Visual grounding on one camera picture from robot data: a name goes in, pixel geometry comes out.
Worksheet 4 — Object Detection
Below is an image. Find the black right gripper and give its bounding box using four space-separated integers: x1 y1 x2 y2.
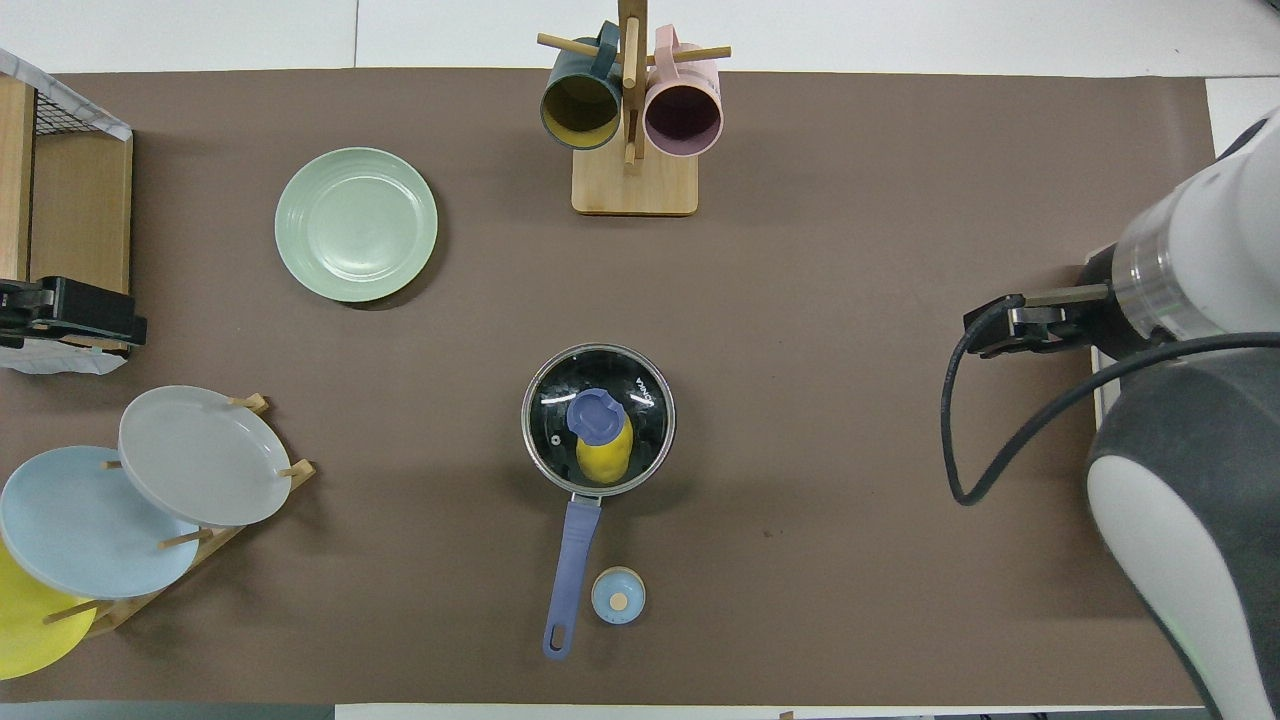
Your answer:
963 245 1141 359

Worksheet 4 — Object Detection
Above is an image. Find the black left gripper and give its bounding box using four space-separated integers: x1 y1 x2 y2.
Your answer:
0 277 148 351

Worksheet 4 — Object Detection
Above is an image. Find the glass lid with blue knob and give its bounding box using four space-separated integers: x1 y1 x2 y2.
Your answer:
521 343 677 498

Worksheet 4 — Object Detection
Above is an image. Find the yellow potato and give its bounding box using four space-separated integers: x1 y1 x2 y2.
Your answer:
576 415 635 486

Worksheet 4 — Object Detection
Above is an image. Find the grey plate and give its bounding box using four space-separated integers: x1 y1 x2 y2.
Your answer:
118 385 293 528

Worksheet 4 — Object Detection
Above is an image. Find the light blue plate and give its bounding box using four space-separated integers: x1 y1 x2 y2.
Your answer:
0 445 201 601

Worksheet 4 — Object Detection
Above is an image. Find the green plate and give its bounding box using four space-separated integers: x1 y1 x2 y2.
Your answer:
275 147 439 303

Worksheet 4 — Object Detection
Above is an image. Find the wooden plate rack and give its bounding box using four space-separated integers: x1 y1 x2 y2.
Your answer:
40 393 317 639

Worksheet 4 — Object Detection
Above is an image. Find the yellow plate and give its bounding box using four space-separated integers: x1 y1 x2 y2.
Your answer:
0 540 99 681

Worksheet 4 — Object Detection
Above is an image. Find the white crumpled sheet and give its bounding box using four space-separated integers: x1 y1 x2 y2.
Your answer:
0 335 129 377

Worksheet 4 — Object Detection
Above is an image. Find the thick dark wooden board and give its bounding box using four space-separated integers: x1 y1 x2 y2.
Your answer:
28 130 134 353

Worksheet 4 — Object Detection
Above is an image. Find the light wooden cutting board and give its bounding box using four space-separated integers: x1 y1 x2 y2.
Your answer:
0 75 37 286

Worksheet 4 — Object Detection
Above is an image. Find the brown table mat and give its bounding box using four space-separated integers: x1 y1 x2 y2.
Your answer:
0 68 1226 706

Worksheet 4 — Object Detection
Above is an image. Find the pink mug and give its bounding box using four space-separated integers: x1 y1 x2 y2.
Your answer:
643 25 724 158

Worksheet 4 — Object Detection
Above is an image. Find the wooden mug rack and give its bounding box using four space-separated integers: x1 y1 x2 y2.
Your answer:
537 0 732 217

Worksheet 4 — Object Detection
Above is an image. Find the teal mug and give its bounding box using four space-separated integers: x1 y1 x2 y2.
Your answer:
540 22 623 151

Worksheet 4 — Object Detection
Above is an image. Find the black wire basket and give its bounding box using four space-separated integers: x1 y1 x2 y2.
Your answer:
33 85 133 143

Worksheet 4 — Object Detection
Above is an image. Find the dark pot with blue handle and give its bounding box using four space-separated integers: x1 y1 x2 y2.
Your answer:
520 343 677 660

